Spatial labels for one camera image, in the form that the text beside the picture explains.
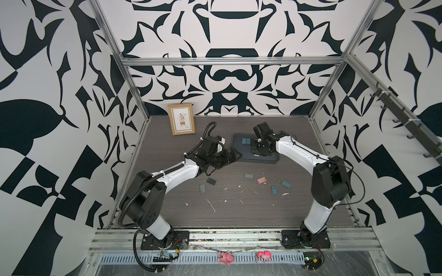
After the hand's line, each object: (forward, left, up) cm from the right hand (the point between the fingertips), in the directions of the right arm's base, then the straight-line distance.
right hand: (254, 148), depth 93 cm
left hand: (-7, +10, +5) cm, 13 cm away
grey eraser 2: (-12, +3, -9) cm, 15 cm away
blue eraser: (-19, -9, -10) cm, 23 cm away
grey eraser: (-16, -16, -10) cm, 25 cm away
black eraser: (-14, +23, -9) cm, 29 cm away
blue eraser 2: (+12, +3, -10) cm, 16 cm away
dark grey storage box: (-5, +5, +6) cm, 10 cm away
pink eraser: (-14, -3, -9) cm, 17 cm away
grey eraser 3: (-18, +27, -9) cm, 34 cm away
